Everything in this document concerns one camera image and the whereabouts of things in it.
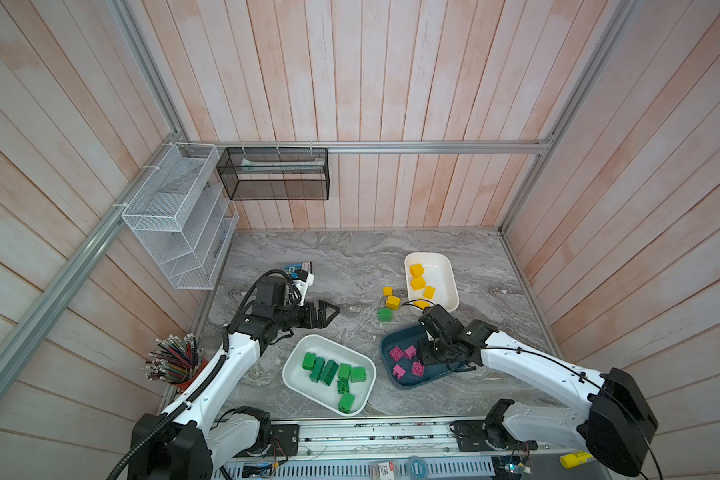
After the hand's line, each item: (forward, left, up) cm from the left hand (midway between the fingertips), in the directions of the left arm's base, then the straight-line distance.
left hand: (327, 315), depth 79 cm
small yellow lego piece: (+17, -19, -15) cm, 30 cm away
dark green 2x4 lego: (-11, 0, -13) cm, 17 cm away
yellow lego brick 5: (+13, -21, -15) cm, 28 cm away
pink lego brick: (-10, -25, -14) cm, 30 cm away
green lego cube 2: (-8, +6, -13) cm, 16 cm away
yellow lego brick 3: (+17, -33, -15) cm, 40 cm away
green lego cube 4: (-11, -9, -13) cm, 19 cm away
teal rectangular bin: (-5, -21, -13) cm, 25 cm away
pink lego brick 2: (-11, -20, -13) cm, 26 cm away
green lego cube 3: (-10, -5, -15) cm, 18 cm away
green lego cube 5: (-18, -5, -14) cm, 24 cm away
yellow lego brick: (+26, -30, -15) cm, 43 cm away
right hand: (-6, -27, -11) cm, 29 cm away
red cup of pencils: (-11, +39, -4) cm, 41 cm away
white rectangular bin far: (+26, -38, -16) cm, 49 cm away
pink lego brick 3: (-5, -24, -12) cm, 27 cm away
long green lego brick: (-10, +3, -13) cm, 17 cm away
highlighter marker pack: (+27, +15, -14) cm, 34 cm away
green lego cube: (+8, -18, -14) cm, 24 cm away
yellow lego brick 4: (+1, -25, +6) cm, 25 cm away
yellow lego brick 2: (+20, -29, -13) cm, 38 cm away
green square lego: (-14, -4, -13) cm, 20 cm away
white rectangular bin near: (-12, +8, -14) cm, 20 cm away
